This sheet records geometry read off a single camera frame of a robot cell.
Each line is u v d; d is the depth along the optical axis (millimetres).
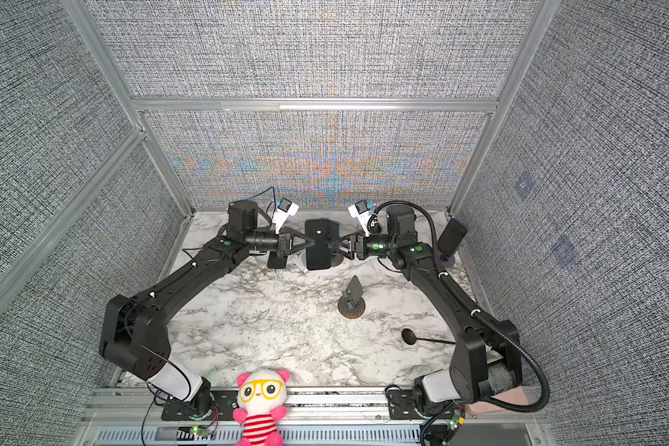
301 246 725
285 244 676
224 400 745
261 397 689
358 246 666
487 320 433
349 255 675
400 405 727
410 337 853
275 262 1033
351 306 863
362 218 686
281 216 689
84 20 706
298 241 755
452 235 900
